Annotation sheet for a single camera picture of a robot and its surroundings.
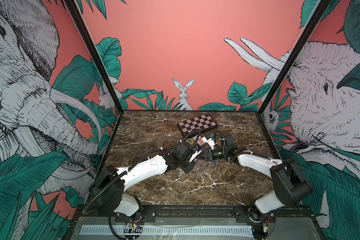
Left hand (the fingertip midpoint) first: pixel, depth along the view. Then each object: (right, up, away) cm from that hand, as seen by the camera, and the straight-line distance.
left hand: (193, 160), depth 82 cm
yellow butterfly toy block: (-1, +9, +21) cm, 23 cm away
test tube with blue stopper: (+6, -8, +7) cm, 12 cm away
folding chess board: (+9, +21, +29) cm, 37 cm away
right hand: (+2, +3, 0) cm, 4 cm away
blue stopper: (+14, -4, +11) cm, 18 cm away
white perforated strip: (+9, -30, -12) cm, 34 cm away
